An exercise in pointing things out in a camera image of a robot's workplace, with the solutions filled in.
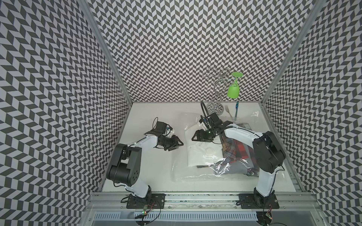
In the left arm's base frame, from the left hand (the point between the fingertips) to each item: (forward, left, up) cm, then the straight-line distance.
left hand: (181, 146), depth 88 cm
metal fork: (+35, -37, -5) cm, 51 cm away
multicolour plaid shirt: (-4, -31, +3) cm, 32 cm away
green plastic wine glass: (+32, -36, +17) cm, 51 cm away
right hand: (+2, -10, +2) cm, 10 cm away
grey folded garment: (-14, -36, +1) cm, 39 cm away
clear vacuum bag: (-9, -7, -2) cm, 12 cm away
